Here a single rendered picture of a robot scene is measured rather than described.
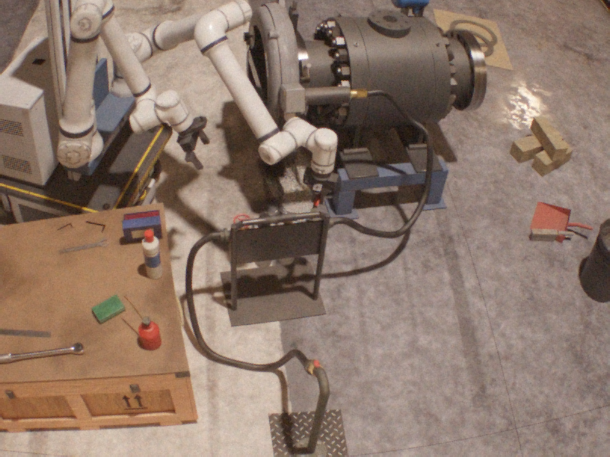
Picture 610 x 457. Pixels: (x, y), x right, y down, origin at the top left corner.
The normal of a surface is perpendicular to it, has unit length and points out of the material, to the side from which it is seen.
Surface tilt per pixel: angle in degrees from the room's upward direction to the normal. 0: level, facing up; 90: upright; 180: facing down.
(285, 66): 48
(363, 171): 0
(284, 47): 35
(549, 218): 0
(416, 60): 44
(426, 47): 31
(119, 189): 0
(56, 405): 90
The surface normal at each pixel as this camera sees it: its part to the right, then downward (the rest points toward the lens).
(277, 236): 0.23, 0.74
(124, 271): 0.08, -0.66
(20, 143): -0.24, 0.71
